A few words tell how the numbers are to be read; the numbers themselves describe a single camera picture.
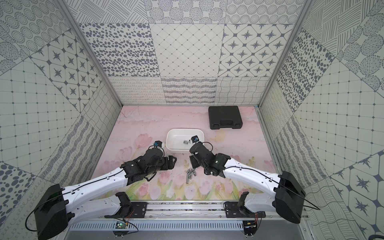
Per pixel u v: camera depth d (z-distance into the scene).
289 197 0.40
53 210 0.40
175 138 1.02
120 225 0.71
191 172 0.86
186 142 0.98
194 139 0.70
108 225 0.70
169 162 0.73
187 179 0.84
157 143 0.74
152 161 0.61
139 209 0.74
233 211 0.73
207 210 0.76
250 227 0.72
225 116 1.11
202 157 0.58
